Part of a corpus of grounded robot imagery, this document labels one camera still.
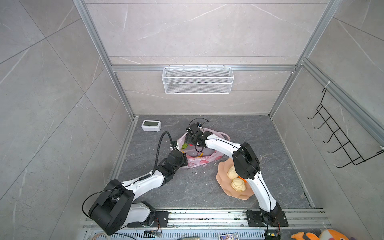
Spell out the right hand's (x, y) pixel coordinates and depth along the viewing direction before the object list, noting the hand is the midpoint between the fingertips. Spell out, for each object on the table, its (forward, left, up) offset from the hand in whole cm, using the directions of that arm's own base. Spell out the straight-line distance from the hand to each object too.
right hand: (189, 138), depth 100 cm
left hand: (-13, +3, +5) cm, 14 cm away
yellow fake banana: (-11, -7, -4) cm, 14 cm away
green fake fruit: (-5, +3, -1) cm, 6 cm away
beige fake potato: (-32, -27, +1) cm, 42 cm away
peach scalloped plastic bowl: (-28, -20, -4) cm, 34 cm away
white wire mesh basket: (+31, -6, +25) cm, 41 cm away
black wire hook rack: (-32, -68, +28) cm, 80 cm away
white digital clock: (+12, +28, 0) cm, 31 cm away
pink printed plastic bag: (-15, -13, +4) cm, 20 cm away
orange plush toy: (-55, -61, +2) cm, 82 cm away
